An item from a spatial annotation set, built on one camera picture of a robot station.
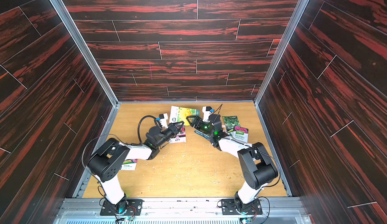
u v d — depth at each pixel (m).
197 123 0.77
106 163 0.49
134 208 0.72
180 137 0.99
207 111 0.82
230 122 1.08
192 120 0.86
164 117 0.82
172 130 0.78
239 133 1.01
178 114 0.86
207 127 0.76
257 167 0.47
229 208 0.73
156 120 0.82
